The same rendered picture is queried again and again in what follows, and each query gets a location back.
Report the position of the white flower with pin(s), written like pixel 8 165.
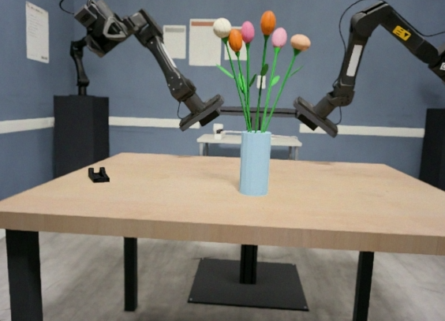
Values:
pixel 222 29

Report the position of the orange flower with green stem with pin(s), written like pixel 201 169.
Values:
pixel 267 27

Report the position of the orange tulip with green stem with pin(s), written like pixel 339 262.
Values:
pixel 235 43

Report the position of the light blue vase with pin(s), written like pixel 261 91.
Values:
pixel 254 164

